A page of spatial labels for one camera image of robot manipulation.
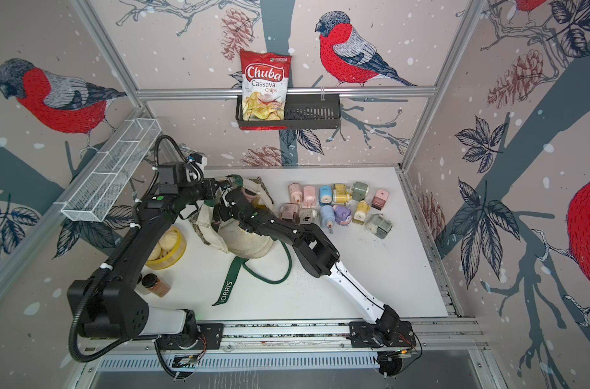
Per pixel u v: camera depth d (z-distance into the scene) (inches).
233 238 38.1
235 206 30.1
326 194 40.1
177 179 24.5
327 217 37.2
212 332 29.3
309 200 39.7
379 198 40.0
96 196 28.1
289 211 39.1
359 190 40.8
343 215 37.4
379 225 36.8
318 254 24.8
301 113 41.9
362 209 37.8
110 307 15.6
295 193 40.3
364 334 28.9
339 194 41.5
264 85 32.9
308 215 38.4
